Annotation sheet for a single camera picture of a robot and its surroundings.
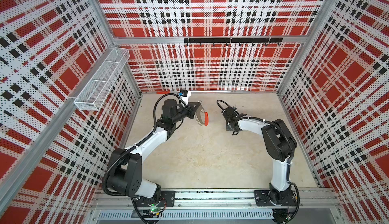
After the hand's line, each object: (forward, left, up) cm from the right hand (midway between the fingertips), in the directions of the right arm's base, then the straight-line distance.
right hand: (234, 126), depth 99 cm
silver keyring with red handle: (-5, +19, +20) cm, 28 cm away
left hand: (-1, +22, +23) cm, 32 cm away
